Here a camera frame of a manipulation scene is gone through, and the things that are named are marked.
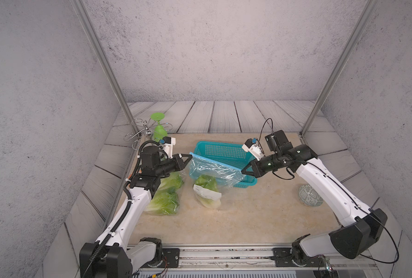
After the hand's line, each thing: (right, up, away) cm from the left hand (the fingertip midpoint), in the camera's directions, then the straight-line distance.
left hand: (193, 156), depth 75 cm
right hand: (+22, -6, -3) cm, 23 cm away
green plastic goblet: (-21, +12, +21) cm, 32 cm away
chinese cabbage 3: (-14, -21, +6) cm, 26 cm away
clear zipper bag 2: (+14, -8, -1) cm, 17 cm away
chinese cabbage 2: (-12, -14, +14) cm, 23 cm away
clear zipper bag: (-7, -11, +17) cm, 22 cm away
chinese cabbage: (+7, -12, +4) cm, 14 cm away
